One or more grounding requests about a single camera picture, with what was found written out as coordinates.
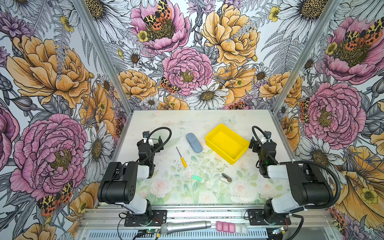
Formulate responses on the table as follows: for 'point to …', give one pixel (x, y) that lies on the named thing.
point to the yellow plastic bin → (227, 143)
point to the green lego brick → (197, 178)
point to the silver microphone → (168, 227)
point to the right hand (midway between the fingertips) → (260, 141)
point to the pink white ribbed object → (239, 228)
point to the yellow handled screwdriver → (182, 159)
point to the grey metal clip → (228, 179)
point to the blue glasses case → (194, 142)
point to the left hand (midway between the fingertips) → (153, 141)
